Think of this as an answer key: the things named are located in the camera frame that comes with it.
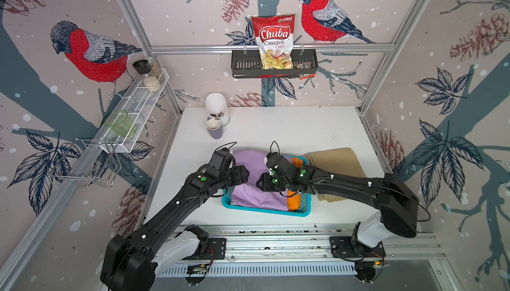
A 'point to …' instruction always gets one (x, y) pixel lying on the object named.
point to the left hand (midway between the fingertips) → (246, 170)
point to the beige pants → (340, 161)
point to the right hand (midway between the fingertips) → (257, 185)
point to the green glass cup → (121, 124)
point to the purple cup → (214, 128)
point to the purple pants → (248, 193)
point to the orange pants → (293, 199)
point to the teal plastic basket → (301, 212)
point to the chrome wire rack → (90, 160)
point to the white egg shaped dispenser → (216, 105)
